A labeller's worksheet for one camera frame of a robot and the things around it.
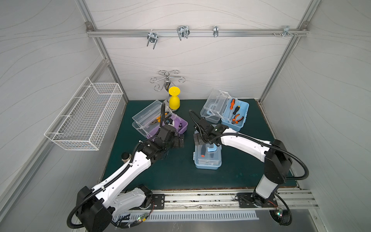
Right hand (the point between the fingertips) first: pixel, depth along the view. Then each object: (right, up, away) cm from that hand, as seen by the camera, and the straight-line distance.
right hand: (204, 137), depth 87 cm
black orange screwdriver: (-1, -6, -4) cm, 7 cm away
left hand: (-17, +2, -9) cm, 20 cm away
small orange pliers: (+25, +9, +20) cm, 33 cm away
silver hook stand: (-23, +36, +9) cm, 44 cm away
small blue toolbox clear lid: (+9, +19, +16) cm, 26 cm away
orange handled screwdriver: (+24, +22, +21) cm, 38 cm away
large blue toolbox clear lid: (+2, -9, -5) cm, 10 cm away
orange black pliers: (-31, +11, +11) cm, 35 cm away
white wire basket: (-61, +10, -19) cm, 65 cm away
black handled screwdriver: (+29, +19, +27) cm, 44 cm away
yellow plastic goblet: (-19, +24, +11) cm, 32 cm away
